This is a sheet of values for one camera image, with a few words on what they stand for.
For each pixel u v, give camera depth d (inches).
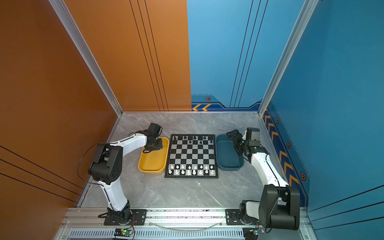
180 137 40.2
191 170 34.1
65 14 28.0
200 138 40.2
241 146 28.7
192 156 36.9
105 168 19.8
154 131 31.6
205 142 39.1
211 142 39.1
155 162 36.3
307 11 27.7
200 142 39.1
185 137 40.2
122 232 27.9
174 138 40.0
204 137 40.1
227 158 37.0
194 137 40.0
